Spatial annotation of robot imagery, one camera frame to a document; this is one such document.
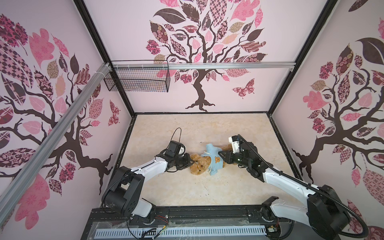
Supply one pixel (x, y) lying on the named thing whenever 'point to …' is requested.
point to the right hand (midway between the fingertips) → (220, 151)
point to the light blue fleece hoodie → (217, 159)
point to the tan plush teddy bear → (201, 163)
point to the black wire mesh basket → (138, 79)
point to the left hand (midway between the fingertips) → (194, 164)
